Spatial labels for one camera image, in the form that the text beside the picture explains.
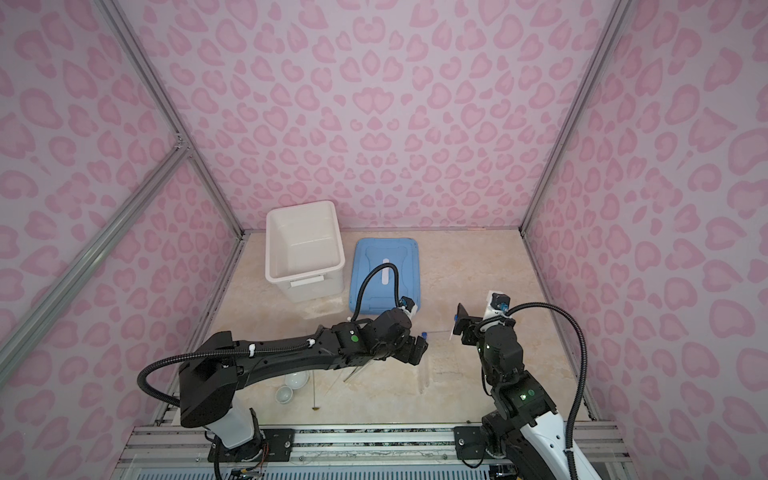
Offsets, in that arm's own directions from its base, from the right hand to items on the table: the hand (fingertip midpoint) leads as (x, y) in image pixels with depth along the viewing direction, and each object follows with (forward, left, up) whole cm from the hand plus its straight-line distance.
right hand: (474, 306), depth 75 cm
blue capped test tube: (-12, +12, -21) cm, 27 cm away
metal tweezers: (-10, +32, -20) cm, 39 cm away
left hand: (-5, +13, -8) cm, 16 cm away
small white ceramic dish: (-17, +49, -19) cm, 56 cm away
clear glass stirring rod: (-13, +37, -21) cm, 44 cm away
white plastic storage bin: (+35, +56, -20) cm, 69 cm away
